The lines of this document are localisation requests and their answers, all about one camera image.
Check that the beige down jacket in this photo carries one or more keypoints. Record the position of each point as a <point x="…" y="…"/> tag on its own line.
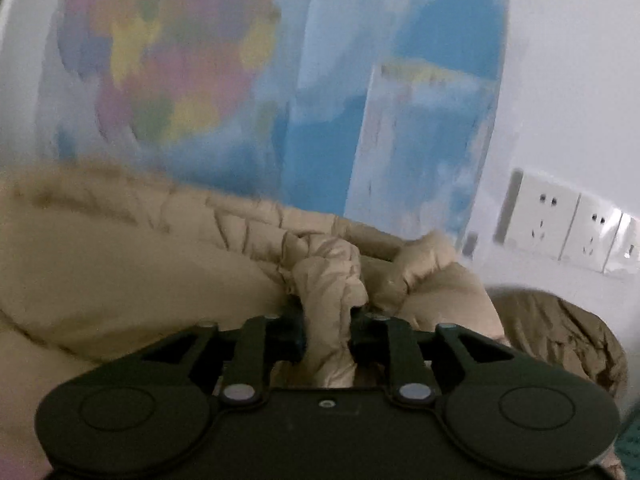
<point x="150" y="270"/>

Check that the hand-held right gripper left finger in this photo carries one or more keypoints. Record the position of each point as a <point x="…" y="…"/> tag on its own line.
<point x="295" y="335"/>

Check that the brown padded jacket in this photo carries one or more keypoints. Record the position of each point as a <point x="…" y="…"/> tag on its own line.
<point x="560" y="335"/>

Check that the colourful wall map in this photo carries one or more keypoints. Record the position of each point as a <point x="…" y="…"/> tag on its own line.
<point x="350" y="110"/>

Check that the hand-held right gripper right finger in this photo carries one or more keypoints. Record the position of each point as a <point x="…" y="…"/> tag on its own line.
<point x="357" y="335"/>

